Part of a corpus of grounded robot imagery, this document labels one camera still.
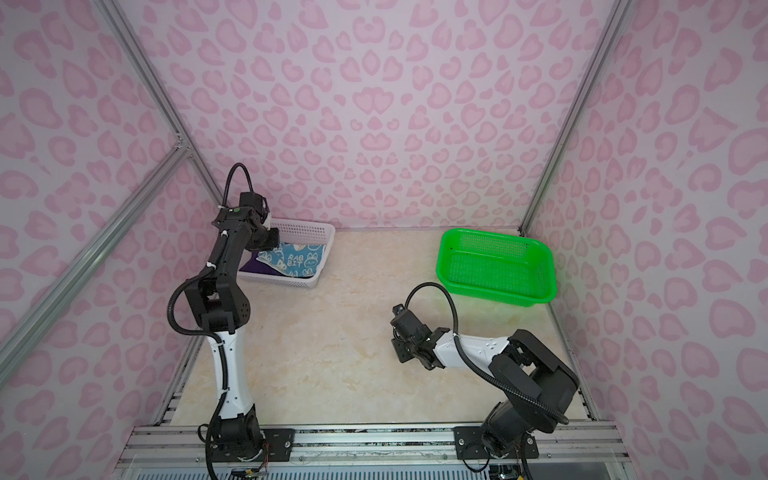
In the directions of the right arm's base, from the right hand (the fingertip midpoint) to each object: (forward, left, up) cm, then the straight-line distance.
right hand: (401, 340), depth 89 cm
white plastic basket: (+47, +42, -2) cm, 63 cm away
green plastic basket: (+29, -37, -2) cm, 47 cm away
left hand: (+29, +41, +12) cm, 52 cm away
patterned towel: (+26, +38, +5) cm, 46 cm away
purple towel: (+19, +46, +11) cm, 51 cm away
